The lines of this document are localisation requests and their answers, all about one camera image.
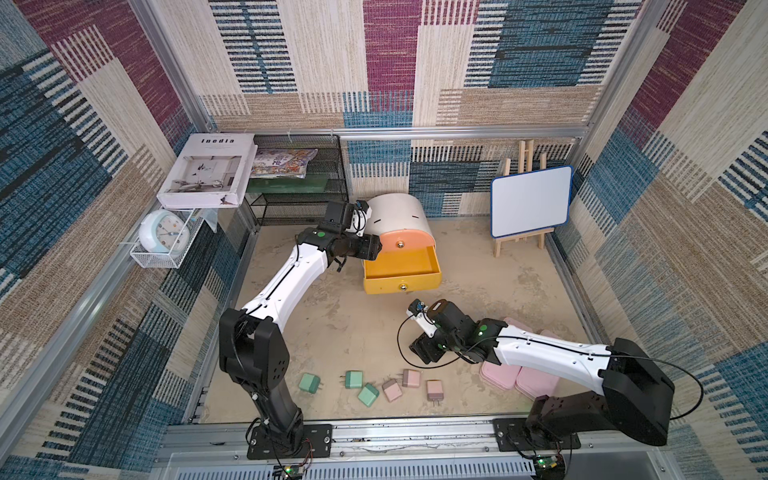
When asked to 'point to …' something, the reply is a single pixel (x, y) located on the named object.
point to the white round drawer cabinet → (398, 211)
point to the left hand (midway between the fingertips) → (370, 242)
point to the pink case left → (498, 376)
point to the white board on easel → (529, 202)
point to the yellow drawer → (403, 271)
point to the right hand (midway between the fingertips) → (418, 335)
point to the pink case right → (535, 384)
